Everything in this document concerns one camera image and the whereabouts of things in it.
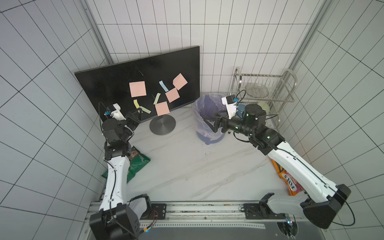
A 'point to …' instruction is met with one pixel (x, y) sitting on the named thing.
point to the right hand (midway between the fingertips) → (203, 118)
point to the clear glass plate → (256, 90)
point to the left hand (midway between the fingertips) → (142, 110)
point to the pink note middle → (172, 95)
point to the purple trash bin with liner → (206, 105)
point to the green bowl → (264, 106)
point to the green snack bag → (137, 160)
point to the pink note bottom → (162, 108)
